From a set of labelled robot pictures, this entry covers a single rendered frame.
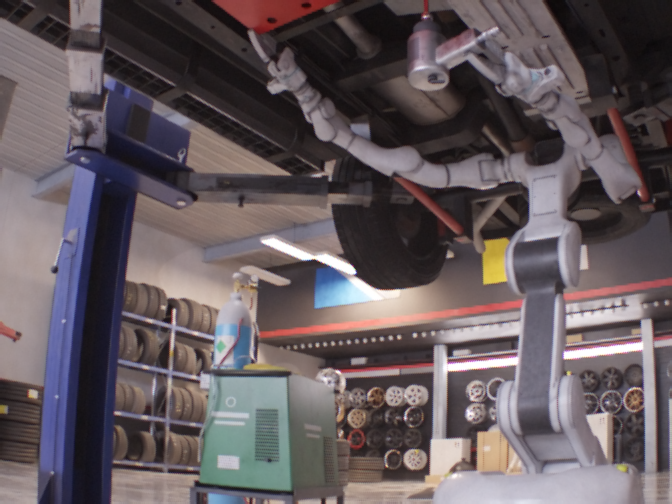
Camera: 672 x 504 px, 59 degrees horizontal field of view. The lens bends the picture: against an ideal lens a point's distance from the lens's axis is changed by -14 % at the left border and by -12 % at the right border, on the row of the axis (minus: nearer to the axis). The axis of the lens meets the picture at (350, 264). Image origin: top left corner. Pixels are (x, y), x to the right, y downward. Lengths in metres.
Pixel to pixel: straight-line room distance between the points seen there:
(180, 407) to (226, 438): 8.88
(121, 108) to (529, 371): 1.94
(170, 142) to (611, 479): 2.27
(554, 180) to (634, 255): 9.03
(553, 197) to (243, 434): 1.45
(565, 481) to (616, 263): 9.67
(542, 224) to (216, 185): 1.38
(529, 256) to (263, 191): 1.27
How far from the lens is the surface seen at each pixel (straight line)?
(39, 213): 11.49
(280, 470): 2.56
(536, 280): 1.90
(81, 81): 2.15
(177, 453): 11.51
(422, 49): 1.48
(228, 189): 2.78
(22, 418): 8.67
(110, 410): 2.68
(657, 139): 3.30
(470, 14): 1.95
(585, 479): 1.61
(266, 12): 1.95
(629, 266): 11.11
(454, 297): 12.05
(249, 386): 2.63
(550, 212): 2.07
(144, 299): 11.19
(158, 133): 2.96
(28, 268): 11.21
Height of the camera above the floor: 0.39
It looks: 17 degrees up
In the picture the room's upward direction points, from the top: 2 degrees clockwise
